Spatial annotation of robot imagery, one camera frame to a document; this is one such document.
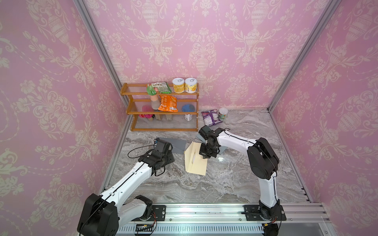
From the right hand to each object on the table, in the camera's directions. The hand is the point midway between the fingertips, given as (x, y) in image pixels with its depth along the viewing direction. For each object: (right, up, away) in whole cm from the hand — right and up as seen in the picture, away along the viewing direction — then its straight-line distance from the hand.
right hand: (202, 156), depth 91 cm
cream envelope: (-4, -4, +1) cm, 6 cm away
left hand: (-18, +1, -6) cm, 19 cm away
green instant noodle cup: (+17, +29, +20) cm, 39 cm away
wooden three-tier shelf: (-30, +23, +22) cm, 44 cm away
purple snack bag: (+9, +25, +21) cm, 34 cm away
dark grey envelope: (-15, +5, +10) cm, 19 cm away
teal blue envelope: (+10, +7, -12) cm, 17 cm away
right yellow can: (-7, +44, -4) cm, 44 cm away
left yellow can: (-14, +44, -4) cm, 46 cm away
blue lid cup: (-9, +32, +15) cm, 37 cm away
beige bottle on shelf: (-30, +34, +6) cm, 46 cm away
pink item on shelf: (-38, +31, +12) cm, 50 cm away
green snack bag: (-27, +42, -3) cm, 50 cm away
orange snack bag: (-22, +35, +9) cm, 42 cm away
